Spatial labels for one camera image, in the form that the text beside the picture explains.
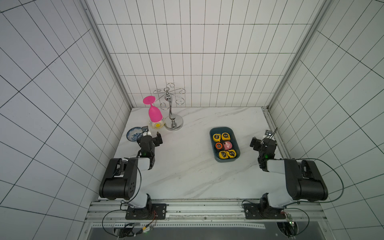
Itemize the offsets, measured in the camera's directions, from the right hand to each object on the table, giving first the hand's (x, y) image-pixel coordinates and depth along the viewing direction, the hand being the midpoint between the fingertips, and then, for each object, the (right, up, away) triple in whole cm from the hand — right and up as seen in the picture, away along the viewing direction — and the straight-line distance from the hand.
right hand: (257, 136), depth 94 cm
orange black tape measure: (-25, -6, +1) cm, 26 cm away
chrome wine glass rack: (-57, +9, +16) cm, 60 cm away
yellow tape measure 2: (-19, -1, +6) cm, 20 cm away
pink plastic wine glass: (-66, +14, -2) cm, 68 cm away
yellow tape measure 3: (-23, -11, -4) cm, 26 cm away
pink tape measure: (-19, -6, +1) cm, 20 cm away
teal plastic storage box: (-15, -3, +2) cm, 15 cm away
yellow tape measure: (-26, -1, +4) cm, 26 cm away
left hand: (-70, +1, +1) cm, 70 cm away
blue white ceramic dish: (-82, +1, +6) cm, 83 cm away
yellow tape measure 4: (-18, -10, -4) cm, 21 cm away
